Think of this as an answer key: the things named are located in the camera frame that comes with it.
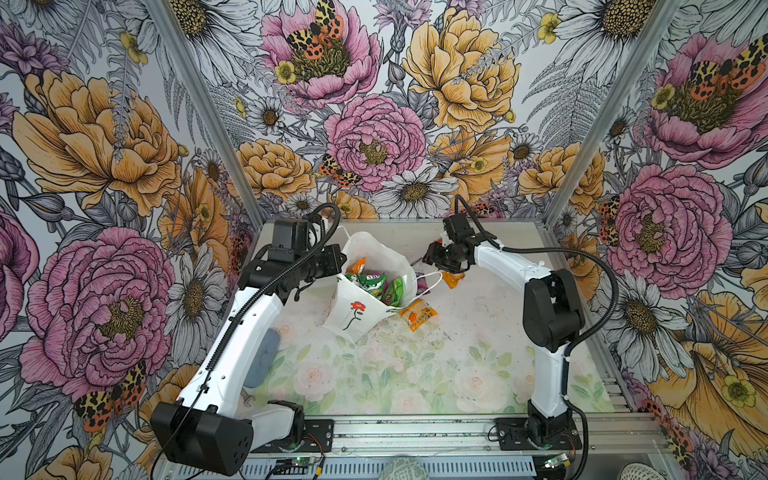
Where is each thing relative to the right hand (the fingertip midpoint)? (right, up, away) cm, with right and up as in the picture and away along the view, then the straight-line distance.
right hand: (430, 268), depth 96 cm
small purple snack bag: (-2, -6, +6) cm, 9 cm away
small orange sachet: (+8, -4, +8) cm, 12 cm away
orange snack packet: (-4, -14, -2) cm, 15 cm away
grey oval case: (-48, -24, -13) cm, 55 cm away
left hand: (-24, +2, -21) cm, 32 cm away
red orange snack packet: (-22, +1, -11) cm, 24 cm away
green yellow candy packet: (-17, -3, -20) cm, 26 cm away
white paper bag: (-22, -10, -18) cm, 30 cm away
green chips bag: (-12, -5, -12) cm, 18 cm away
